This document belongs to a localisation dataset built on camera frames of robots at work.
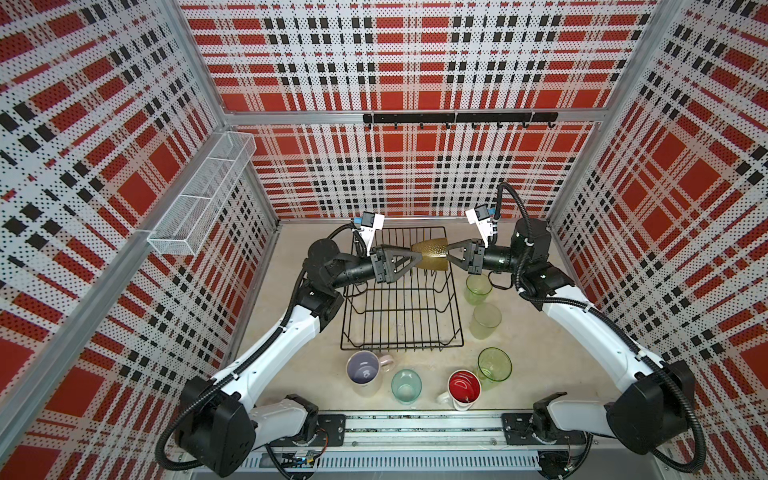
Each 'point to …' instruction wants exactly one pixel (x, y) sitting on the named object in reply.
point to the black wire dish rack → (417, 310)
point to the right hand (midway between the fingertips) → (441, 254)
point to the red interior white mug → (464, 389)
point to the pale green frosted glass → (485, 319)
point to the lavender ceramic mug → (363, 370)
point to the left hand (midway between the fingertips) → (418, 260)
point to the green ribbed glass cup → (477, 289)
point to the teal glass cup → (406, 385)
